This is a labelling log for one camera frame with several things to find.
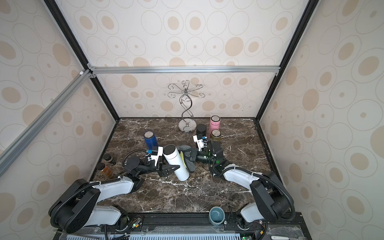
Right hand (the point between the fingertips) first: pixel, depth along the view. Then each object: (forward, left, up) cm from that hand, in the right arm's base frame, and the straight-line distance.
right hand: (186, 153), depth 77 cm
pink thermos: (+22, -15, 0) cm, 27 cm away
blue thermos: (+9, +21, 0) cm, 23 cm away
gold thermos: (+13, -16, +1) cm, 20 cm away
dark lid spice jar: (+1, +47, -9) cm, 47 cm away
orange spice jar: (-6, +47, -13) cm, 49 cm away
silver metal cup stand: (+36, +3, -17) cm, 40 cm away
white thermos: (-8, +4, +12) cm, 15 cm away
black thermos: (+16, -8, 0) cm, 18 cm away
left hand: (-8, +2, +3) cm, 9 cm away
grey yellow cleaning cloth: (0, +1, +3) cm, 3 cm away
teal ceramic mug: (-23, -17, -20) cm, 35 cm away
